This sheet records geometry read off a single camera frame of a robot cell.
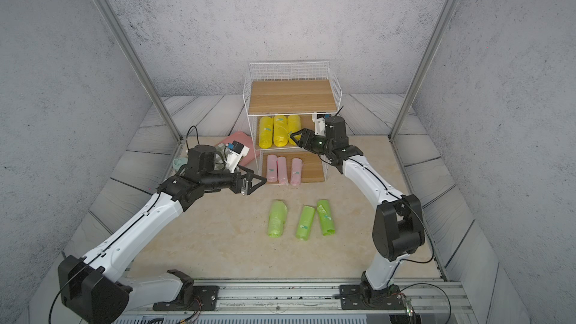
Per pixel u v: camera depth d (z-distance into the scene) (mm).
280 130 838
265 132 849
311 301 727
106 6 765
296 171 1007
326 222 866
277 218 881
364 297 651
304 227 852
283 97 773
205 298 729
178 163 976
